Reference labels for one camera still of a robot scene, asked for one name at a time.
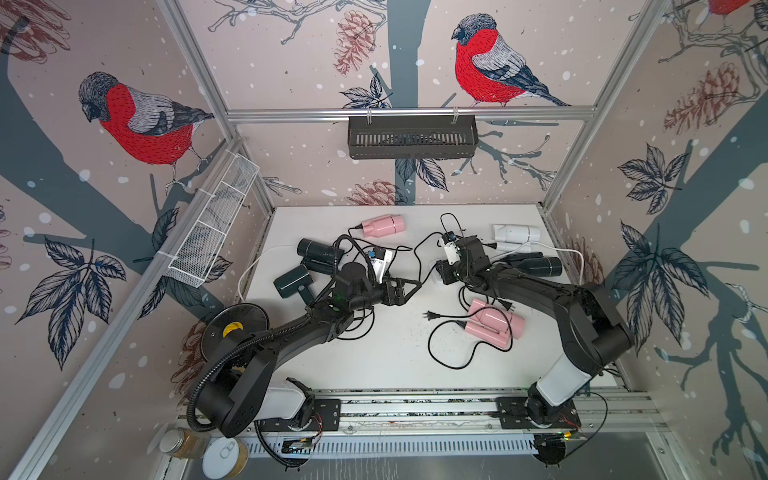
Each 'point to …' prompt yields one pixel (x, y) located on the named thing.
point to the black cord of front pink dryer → (434, 316)
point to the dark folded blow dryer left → (319, 257)
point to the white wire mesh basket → (200, 248)
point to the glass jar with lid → (185, 443)
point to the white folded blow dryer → (515, 237)
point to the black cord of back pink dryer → (402, 246)
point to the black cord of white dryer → (461, 229)
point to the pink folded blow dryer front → (492, 325)
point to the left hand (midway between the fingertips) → (417, 281)
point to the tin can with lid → (225, 458)
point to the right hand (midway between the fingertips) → (442, 261)
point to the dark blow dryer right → (535, 264)
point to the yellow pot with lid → (230, 327)
